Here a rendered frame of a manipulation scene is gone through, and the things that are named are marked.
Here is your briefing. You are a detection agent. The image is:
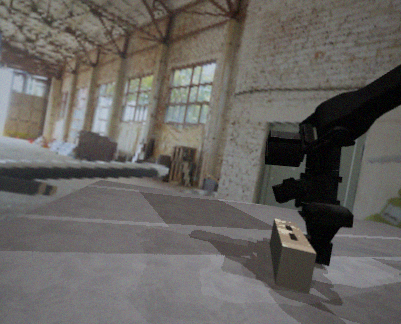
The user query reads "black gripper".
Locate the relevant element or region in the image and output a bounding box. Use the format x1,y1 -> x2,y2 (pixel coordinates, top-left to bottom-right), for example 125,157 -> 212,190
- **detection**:
295,168 -> 354,258

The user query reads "black two-prong plug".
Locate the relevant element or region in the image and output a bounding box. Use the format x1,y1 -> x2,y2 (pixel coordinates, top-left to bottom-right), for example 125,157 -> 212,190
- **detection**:
304,234 -> 333,266

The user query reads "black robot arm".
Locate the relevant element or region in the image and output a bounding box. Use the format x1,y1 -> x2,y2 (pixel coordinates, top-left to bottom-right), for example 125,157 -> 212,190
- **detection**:
265,64 -> 401,203

